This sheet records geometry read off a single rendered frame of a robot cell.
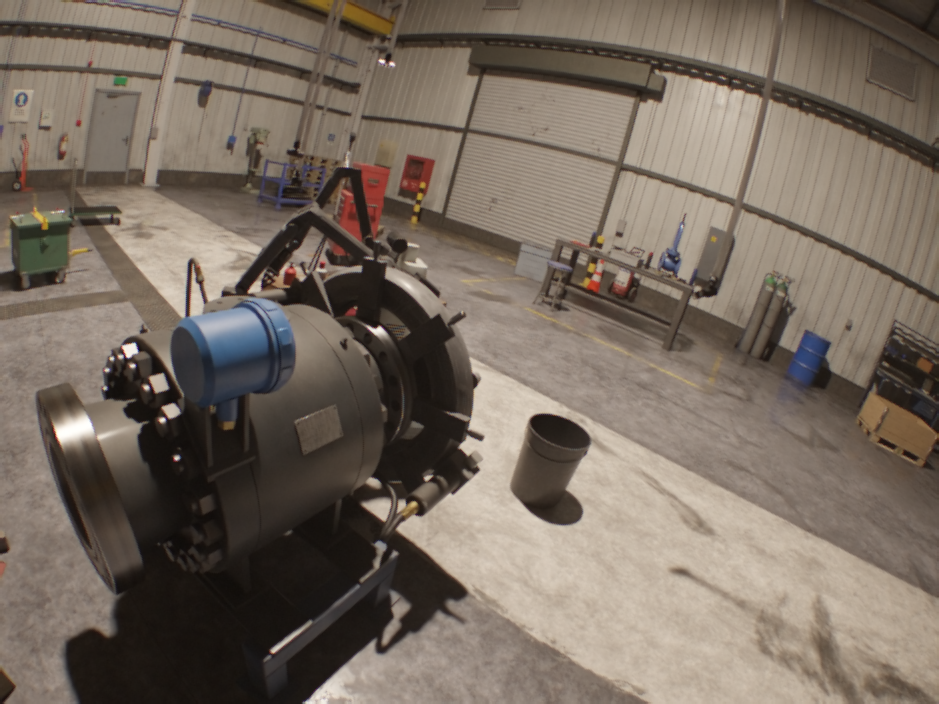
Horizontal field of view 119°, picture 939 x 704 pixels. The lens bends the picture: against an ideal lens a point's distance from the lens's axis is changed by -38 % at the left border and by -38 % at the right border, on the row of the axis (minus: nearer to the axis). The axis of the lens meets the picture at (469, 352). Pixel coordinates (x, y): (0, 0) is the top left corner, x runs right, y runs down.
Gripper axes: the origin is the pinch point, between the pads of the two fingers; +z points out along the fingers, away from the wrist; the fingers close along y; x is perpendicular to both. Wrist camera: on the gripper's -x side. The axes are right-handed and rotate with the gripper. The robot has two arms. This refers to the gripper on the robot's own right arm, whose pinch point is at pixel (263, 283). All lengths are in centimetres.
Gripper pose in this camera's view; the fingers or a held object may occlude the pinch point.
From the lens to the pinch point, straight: 221.7
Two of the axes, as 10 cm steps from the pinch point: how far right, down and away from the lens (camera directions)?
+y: 3.3, 4.2, -8.5
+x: 6.6, 5.4, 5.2
